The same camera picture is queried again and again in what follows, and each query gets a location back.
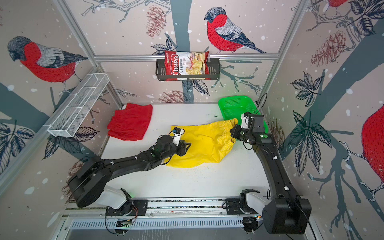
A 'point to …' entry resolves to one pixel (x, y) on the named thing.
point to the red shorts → (131, 123)
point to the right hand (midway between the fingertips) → (229, 131)
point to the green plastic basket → (233, 107)
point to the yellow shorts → (209, 143)
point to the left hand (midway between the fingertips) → (187, 143)
